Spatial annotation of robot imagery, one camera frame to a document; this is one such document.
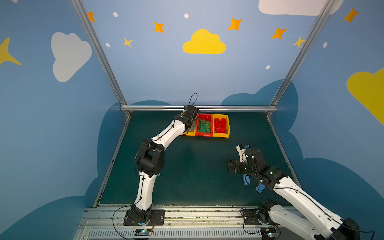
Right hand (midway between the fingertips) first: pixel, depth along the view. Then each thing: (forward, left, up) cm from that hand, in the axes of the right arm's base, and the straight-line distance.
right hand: (231, 161), depth 80 cm
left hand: (+26, +24, 0) cm, 35 cm away
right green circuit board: (-30, -17, -15) cm, 37 cm away
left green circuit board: (-33, +43, -13) cm, 56 cm away
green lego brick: (+32, +15, -10) cm, 36 cm away
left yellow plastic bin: (+26, +24, -10) cm, 37 cm away
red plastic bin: (+43, +13, -12) cm, 46 cm away
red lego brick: (+33, +3, -10) cm, 35 cm away
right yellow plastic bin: (+30, -2, -7) cm, 31 cm away
